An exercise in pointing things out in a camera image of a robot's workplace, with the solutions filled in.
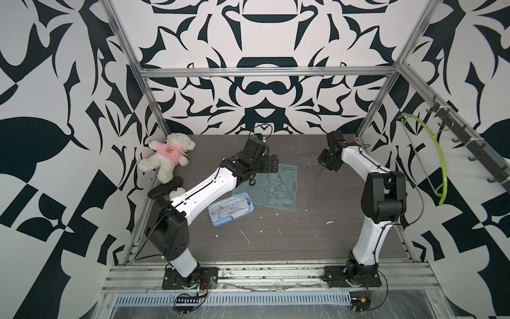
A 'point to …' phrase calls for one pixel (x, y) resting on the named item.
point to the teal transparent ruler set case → (276, 191)
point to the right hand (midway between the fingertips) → (322, 158)
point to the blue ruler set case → (229, 209)
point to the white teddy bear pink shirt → (168, 155)
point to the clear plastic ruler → (320, 167)
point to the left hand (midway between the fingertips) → (268, 157)
